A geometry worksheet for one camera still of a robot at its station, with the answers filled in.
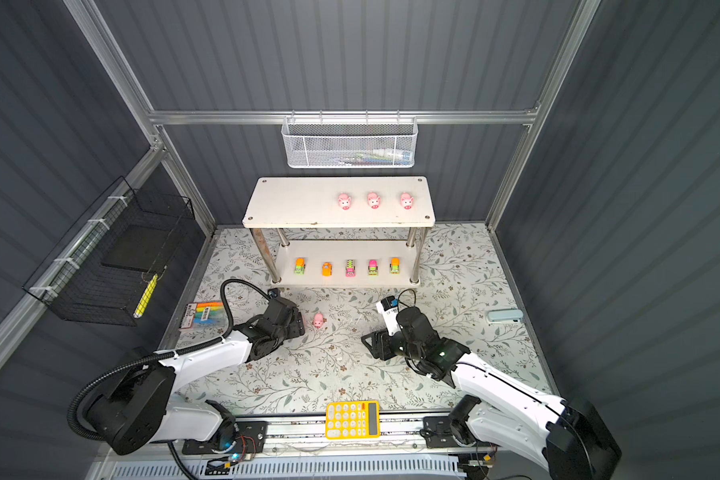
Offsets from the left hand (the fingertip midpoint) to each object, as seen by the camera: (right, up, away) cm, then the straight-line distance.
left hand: (293, 321), depth 91 cm
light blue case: (+68, +2, +1) cm, 68 cm away
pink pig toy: (+7, 0, +3) cm, 8 cm away
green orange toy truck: (+32, +17, +8) cm, 37 cm away
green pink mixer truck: (+25, +17, +8) cm, 31 cm away
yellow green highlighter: (-29, +11, -22) cm, 38 cm away
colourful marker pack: (-30, +2, +3) cm, 30 cm away
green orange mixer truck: (0, +17, +8) cm, 18 cm away
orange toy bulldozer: (+9, +16, +6) cm, 19 cm away
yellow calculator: (+19, -22, -15) cm, 33 cm away
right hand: (+24, -2, -12) cm, 27 cm away
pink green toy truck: (+17, +16, +6) cm, 24 cm away
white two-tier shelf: (+12, +30, +29) cm, 44 cm away
